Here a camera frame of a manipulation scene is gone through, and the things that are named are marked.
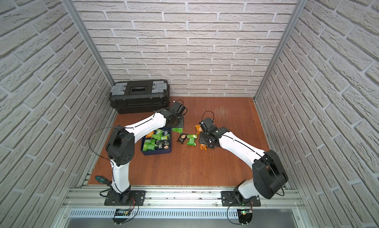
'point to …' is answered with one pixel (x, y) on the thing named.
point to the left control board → (121, 215)
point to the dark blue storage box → (159, 141)
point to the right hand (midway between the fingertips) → (205, 138)
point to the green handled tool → (103, 180)
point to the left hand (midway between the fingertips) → (183, 121)
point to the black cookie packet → (182, 137)
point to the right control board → (245, 215)
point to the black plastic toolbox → (139, 95)
